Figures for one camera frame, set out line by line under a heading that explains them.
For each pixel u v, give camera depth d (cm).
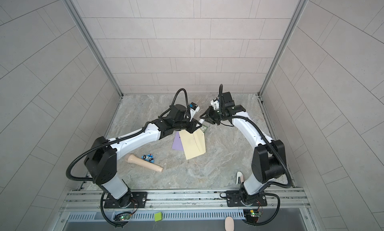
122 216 65
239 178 77
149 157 83
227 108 63
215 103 79
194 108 71
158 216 65
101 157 48
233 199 71
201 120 79
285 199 72
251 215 68
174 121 63
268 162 43
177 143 90
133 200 70
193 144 89
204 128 96
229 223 64
